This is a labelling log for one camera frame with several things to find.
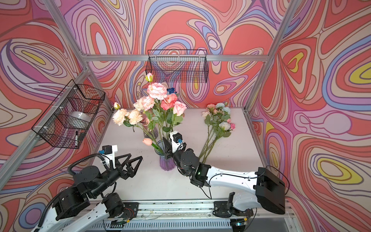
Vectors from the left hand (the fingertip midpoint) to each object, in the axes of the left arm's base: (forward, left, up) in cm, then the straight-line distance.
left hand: (138, 157), depth 62 cm
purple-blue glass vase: (+6, -10, -22) cm, 25 cm away
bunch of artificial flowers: (+43, -44, -23) cm, 66 cm away
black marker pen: (+8, +33, -2) cm, 34 cm away
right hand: (+9, -11, -1) cm, 15 cm away
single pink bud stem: (+7, -3, +1) cm, 8 cm away
